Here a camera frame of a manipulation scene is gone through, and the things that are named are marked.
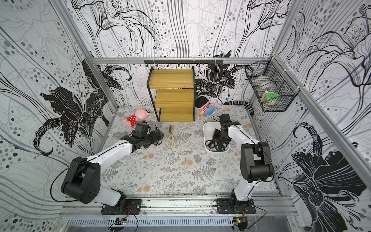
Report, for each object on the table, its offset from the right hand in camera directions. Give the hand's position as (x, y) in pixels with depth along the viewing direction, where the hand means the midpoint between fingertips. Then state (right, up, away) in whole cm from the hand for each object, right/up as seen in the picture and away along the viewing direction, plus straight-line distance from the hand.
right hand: (218, 137), depth 95 cm
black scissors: (-2, -4, +1) cm, 4 cm away
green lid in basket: (+27, +25, -16) cm, 40 cm away
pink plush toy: (-57, +15, +10) cm, 59 cm away
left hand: (-37, 0, -4) cm, 38 cm away
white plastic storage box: (-5, +6, +10) cm, 13 cm away
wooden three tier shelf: (-32, +32, +13) cm, 47 cm away
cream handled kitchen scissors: (-32, -3, +3) cm, 32 cm away
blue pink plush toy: (-4, +20, +16) cm, 26 cm away
